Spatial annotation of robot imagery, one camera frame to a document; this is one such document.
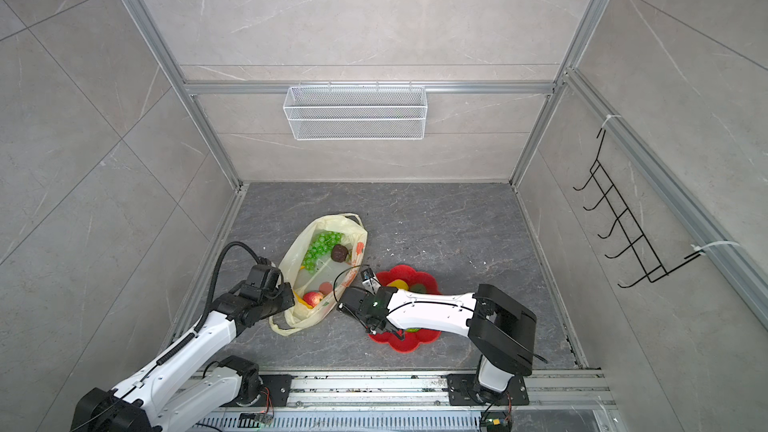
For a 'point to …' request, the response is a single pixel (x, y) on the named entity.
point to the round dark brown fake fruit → (339, 253)
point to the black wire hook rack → (646, 256)
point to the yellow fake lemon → (399, 284)
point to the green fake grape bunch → (321, 246)
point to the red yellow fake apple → (313, 298)
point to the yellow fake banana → (302, 301)
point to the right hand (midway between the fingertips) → (382, 306)
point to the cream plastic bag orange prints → (293, 252)
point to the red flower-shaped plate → (415, 337)
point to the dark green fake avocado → (418, 288)
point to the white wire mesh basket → (355, 113)
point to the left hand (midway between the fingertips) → (290, 288)
